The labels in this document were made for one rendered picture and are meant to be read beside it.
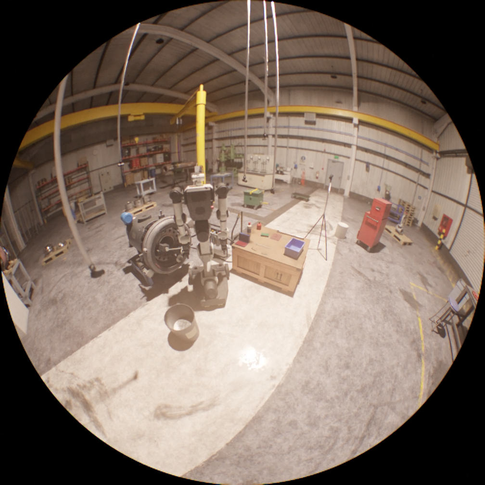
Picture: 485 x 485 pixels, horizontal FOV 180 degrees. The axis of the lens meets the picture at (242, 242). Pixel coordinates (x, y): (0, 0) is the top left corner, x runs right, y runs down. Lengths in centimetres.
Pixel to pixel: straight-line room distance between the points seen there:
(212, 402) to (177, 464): 83
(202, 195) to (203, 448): 224
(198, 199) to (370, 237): 363
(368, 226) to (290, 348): 312
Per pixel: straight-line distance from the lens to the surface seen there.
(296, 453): 184
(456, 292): 535
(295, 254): 198
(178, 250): 208
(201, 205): 133
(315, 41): 937
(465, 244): 889
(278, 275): 207
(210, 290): 173
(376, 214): 386
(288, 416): 171
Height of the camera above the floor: 164
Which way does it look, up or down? 32 degrees down
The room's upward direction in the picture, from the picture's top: 1 degrees clockwise
